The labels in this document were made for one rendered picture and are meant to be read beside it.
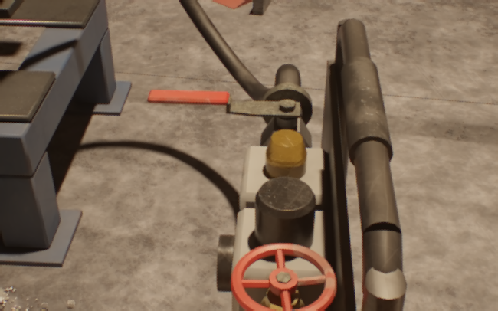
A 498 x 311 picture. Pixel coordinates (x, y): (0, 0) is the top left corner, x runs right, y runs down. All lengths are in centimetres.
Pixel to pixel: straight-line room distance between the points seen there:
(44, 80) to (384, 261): 90
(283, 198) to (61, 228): 81
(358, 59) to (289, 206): 15
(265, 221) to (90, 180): 91
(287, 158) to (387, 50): 129
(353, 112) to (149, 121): 108
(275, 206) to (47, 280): 75
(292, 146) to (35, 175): 64
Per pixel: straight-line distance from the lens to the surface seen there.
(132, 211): 134
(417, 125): 160
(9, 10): 150
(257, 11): 206
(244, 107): 72
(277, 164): 63
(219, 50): 127
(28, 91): 122
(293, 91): 78
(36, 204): 121
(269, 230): 55
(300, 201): 54
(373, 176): 48
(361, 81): 57
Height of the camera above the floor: 85
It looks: 36 degrees down
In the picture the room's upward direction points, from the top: straight up
